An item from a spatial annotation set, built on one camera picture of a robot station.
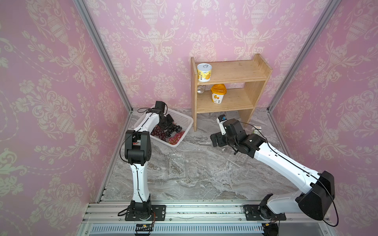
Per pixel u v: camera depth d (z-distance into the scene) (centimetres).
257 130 92
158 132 100
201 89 95
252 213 73
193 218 73
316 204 39
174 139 99
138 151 57
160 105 83
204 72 71
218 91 89
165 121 88
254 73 80
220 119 69
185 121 106
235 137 57
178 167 90
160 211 74
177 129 103
